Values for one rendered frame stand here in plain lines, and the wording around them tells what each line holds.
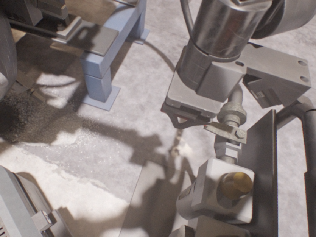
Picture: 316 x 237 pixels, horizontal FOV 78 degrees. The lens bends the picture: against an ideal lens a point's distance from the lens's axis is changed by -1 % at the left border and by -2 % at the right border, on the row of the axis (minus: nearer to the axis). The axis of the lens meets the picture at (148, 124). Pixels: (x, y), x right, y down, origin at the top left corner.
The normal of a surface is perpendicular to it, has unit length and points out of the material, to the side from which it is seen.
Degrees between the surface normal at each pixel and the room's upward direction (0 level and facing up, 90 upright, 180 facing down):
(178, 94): 0
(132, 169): 0
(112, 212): 0
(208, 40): 90
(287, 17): 75
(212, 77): 90
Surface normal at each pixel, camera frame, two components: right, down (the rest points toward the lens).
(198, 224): -0.59, -0.56
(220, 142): -0.76, -0.51
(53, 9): -0.17, 0.48
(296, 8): 0.44, 0.49
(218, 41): -0.34, 0.80
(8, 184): 0.61, -0.72
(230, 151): 0.11, -0.48
